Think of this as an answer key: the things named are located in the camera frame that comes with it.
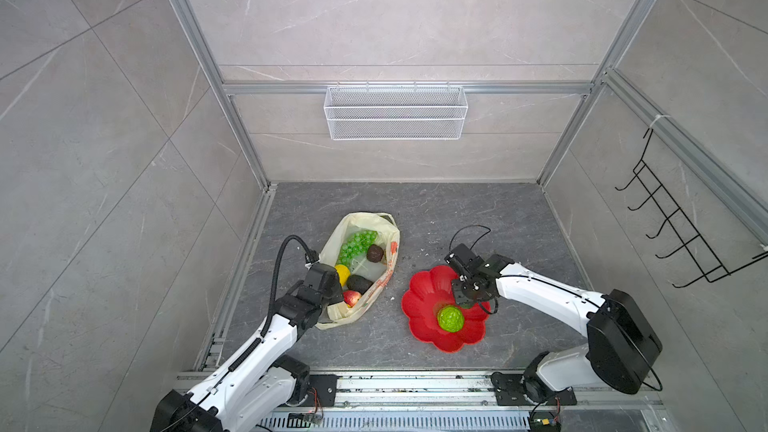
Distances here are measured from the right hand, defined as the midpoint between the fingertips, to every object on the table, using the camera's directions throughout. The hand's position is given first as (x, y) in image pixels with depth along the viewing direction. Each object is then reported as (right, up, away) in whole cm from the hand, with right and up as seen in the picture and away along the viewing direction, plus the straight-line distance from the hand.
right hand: (461, 291), depth 87 cm
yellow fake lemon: (-36, +5, +2) cm, 36 cm away
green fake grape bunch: (-33, +12, +9) cm, 36 cm away
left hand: (-38, +5, -2) cm, 38 cm away
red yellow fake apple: (-33, -1, -2) cm, 33 cm away
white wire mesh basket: (-21, +57, +14) cm, 62 cm away
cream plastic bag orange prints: (-39, +17, +3) cm, 43 cm away
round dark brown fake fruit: (-26, +10, +8) cm, 29 cm away
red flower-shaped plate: (-9, -1, +4) cm, 10 cm away
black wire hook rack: (+46, +16, -22) cm, 54 cm away
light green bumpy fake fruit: (-5, -5, -7) cm, 10 cm away
